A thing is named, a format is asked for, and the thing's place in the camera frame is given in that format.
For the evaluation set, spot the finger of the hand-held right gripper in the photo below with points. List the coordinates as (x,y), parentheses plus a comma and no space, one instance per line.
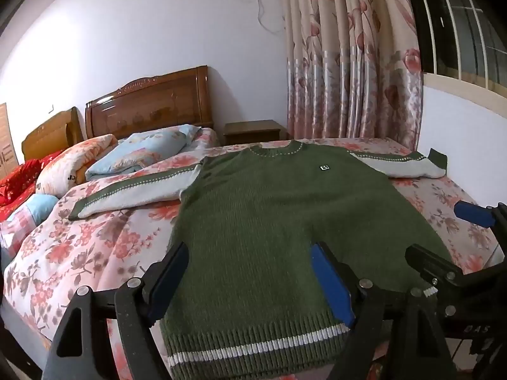
(429,263)
(473,213)

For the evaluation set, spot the wooden nightstand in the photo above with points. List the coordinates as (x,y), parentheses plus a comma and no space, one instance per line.
(253,130)

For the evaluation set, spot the barred window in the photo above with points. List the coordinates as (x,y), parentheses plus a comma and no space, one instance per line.
(463,23)

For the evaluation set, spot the light blue floral quilt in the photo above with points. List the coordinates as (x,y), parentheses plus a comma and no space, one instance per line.
(138,152)

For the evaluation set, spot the orange floral pillow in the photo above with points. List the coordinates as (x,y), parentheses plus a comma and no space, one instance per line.
(67,166)

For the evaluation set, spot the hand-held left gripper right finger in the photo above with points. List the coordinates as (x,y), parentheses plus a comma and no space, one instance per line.
(330,281)

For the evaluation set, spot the small wooden headboard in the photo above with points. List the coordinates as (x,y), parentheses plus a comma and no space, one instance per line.
(53,132)

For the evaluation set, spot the light wooden cabinet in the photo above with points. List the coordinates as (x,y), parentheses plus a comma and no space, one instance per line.
(6,142)

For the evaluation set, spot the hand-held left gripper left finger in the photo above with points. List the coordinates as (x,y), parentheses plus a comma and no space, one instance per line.
(168,281)

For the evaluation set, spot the light blue pillow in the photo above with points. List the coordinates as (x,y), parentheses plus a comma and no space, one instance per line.
(37,208)

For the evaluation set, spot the green knitted sweater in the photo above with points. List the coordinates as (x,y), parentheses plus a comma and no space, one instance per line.
(257,225)

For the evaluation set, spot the red blanket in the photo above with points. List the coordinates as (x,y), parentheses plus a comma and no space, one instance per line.
(18,184)

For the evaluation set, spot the large wooden headboard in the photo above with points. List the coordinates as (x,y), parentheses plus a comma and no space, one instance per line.
(150,107)

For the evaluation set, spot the pink floral bed sheet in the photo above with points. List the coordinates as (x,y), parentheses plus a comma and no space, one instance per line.
(99,237)

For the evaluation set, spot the pink floral curtain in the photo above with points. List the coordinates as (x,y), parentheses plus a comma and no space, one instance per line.
(348,59)

